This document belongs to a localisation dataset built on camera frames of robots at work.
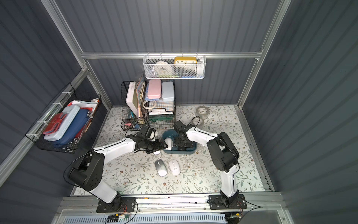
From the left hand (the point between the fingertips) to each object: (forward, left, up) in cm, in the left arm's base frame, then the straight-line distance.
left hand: (163, 148), depth 89 cm
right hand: (+3, -14, -4) cm, 15 cm away
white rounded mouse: (+7, -3, -3) cm, 8 cm away
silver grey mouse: (-1, +5, -4) cm, 7 cm away
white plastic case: (+5, +44, +30) cm, 53 cm away
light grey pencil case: (+38, -2, +16) cm, 41 cm away
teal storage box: (+13, -5, -3) cm, 14 cm away
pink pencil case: (+34, +7, +20) cm, 40 cm away
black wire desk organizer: (+27, +9, +14) cm, 32 cm away
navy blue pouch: (-3, +40, +26) cm, 48 cm away
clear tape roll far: (+31, -29, -4) cm, 43 cm away
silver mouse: (-11, +1, -5) cm, 12 cm away
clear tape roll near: (+26, -23, -4) cm, 35 cm away
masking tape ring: (+22, +10, +15) cm, 29 cm away
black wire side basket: (+17, +52, +29) cm, 62 cm away
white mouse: (-11, -7, -3) cm, 14 cm away
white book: (+26, +21, +20) cm, 39 cm away
